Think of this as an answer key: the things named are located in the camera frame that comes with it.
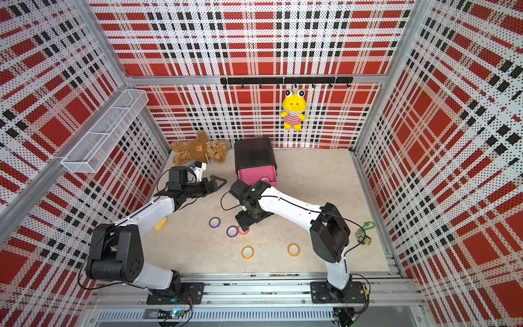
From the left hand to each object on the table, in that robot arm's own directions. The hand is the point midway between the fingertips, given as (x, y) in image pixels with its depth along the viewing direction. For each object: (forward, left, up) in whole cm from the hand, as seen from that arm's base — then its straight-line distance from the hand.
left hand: (224, 183), depth 88 cm
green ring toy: (-14, -65, -15) cm, 68 cm away
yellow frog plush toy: (+30, -32, +19) cm, 47 cm away
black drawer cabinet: (+18, -12, 0) cm, 22 cm away
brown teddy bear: (+28, +19, -7) cm, 34 cm away
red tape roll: (-17, -8, -14) cm, 24 cm away
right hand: (-16, -15, -4) cm, 22 cm away
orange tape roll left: (-25, -11, -15) cm, 31 cm away
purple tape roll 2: (-16, -3, -15) cm, 22 cm away
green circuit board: (-46, +13, -13) cm, 49 cm away
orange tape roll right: (-24, -30, -15) cm, 41 cm away
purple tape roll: (-12, +6, -15) cm, 20 cm away
